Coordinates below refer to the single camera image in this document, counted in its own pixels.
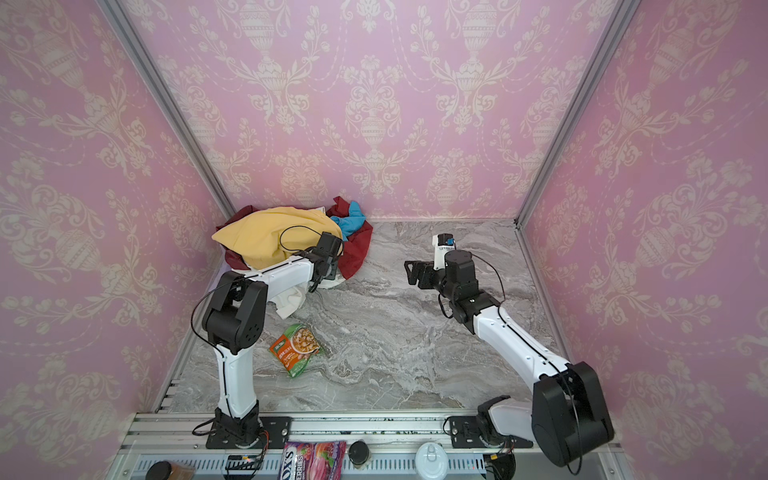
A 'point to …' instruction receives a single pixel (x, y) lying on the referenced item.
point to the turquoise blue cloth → (351, 223)
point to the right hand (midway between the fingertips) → (418, 262)
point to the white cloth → (292, 301)
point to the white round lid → (431, 462)
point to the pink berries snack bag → (323, 460)
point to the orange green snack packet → (295, 347)
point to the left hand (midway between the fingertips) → (322, 266)
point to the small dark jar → (359, 454)
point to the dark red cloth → (354, 248)
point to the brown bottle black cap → (170, 470)
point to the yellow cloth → (273, 233)
